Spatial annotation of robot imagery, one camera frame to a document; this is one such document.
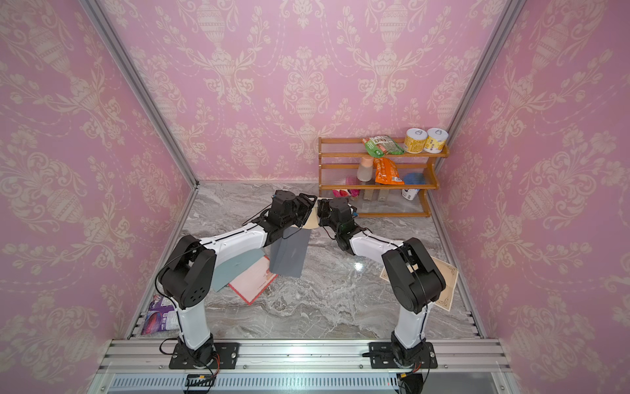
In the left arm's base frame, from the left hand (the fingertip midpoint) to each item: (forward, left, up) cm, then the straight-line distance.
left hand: (318, 201), depth 90 cm
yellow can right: (+16, -42, +16) cm, 48 cm away
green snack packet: (+14, -22, +15) cm, 30 cm away
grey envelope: (-11, +12, -19) cm, 25 cm away
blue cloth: (+19, -42, -6) cm, 47 cm away
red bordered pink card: (-22, +23, -20) cm, 38 cm away
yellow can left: (+16, -34, +16) cm, 41 cm away
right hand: (+2, +1, +2) cm, 3 cm away
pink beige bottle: (+16, -19, +1) cm, 24 cm away
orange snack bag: (+16, -28, +1) cm, 32 cm away
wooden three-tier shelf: (+31, -9, -4) cm, 32 cm away
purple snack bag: (-36, +52, -17) cm, 66 cm away
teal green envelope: (-32, +21, +15) cm, 42 cm away
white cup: (+16, -41, -12) cm, 45 cm away
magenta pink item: (+13, -15, -9) cm, 22 cm away
